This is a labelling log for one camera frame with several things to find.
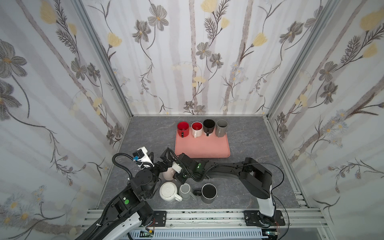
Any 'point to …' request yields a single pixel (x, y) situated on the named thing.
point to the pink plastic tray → (202, 147)
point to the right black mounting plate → (255, 218)
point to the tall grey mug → (221, 127)
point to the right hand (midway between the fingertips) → (169, 171)
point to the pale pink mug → (169, 174)
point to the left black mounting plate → (160, 217)
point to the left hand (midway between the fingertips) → (160, 148)
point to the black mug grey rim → (208, 193)
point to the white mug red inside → (197, 128)
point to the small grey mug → (184, 193)
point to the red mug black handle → (183, 129)
